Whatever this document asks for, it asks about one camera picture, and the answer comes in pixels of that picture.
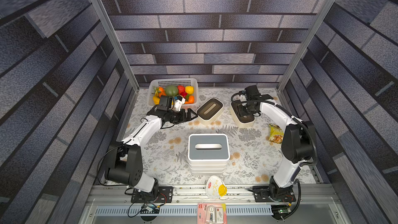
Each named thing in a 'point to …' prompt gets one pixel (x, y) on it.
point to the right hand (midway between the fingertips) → (242, 110)
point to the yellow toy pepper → (189, 89)
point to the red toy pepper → (182, 90)
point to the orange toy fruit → (191, 98)
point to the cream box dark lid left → (208, 111)
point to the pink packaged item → (212, 213)
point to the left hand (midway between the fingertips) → (192, 115)
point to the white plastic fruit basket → (165, 82)
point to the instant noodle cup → (215, 187)
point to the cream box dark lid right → (244, 122)
